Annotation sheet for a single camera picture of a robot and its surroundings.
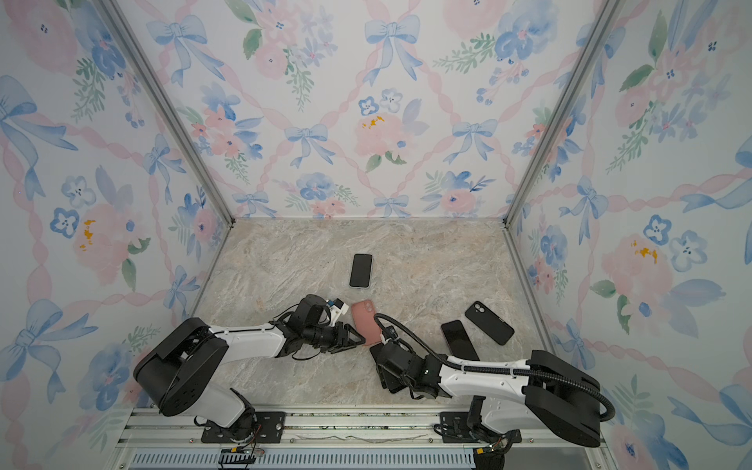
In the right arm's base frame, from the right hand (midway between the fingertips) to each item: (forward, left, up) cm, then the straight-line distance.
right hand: (385, 365), depth 84 cm
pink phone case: (+16, +7, -1) cm, 18 cm away
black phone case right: (+14, -34, -2) cm, 37 cm away
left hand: (+5, +6, +5) cm, 9 cm away
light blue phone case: (+31, +5, 0) cm, 31 cm away
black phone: (+33, +9, +1) cm, 34 cm away
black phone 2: (-7, -2, +8) cm, 11 cm away
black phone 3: (+7, -22, 0) cm, 23 cm away
